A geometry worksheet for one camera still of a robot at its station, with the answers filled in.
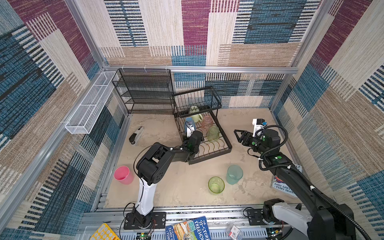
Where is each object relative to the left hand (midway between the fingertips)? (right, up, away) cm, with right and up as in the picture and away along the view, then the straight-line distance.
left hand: (192, 130), depth 98 cm
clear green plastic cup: (+14, -2, -1) cm, 14 cm away
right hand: (+25, -1, -18) cm, 31 cm away
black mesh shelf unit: (-35, +28, +13) cm, 46 cm away
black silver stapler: (-38, -5, +3) cm, 38 cm away
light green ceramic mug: (+2, +8, +7) cm, 11 cm away
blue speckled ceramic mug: (-2, +6, -2) cm, 7 cm away
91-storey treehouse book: (+2, -44, -29) cm, 53 cm away
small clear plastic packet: (+19, -45, -30) cm, 57 cm away
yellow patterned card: (-40, -46, -28) cm, 67 cm away
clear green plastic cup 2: (+13, -30, -15) cm, 36 cm away
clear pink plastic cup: (+11, +5, +9) cm, 15 cm away
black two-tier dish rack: (+10, +20, +1) cm, 22 cm away
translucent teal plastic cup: (+24, -24, -12) cm, 36 cm away
